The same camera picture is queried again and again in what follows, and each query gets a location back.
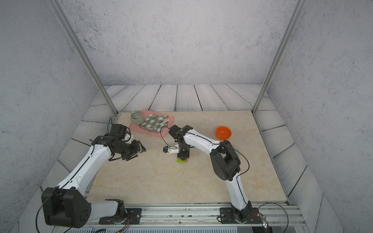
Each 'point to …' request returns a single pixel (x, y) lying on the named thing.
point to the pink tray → (163, 131)
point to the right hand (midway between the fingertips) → (184, 153)
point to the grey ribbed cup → (137, 118)
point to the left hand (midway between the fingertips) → (144, 151)
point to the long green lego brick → (179, 160)
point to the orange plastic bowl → (223, 133)
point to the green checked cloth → (152, 122)
